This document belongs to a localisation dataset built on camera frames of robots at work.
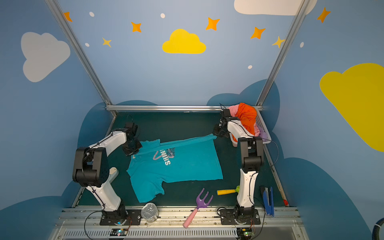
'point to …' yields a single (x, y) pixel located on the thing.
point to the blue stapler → (268, 198)
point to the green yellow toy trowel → (225, 191)
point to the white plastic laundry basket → (263, 131)
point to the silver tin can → (150, 212)
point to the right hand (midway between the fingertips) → (217, 131)
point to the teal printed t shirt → (193, 159)
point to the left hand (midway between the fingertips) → (139, 150)
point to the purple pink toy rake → (199, 204)
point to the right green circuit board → (244, 233)
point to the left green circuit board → (118, 232)
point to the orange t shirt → (248, 116)
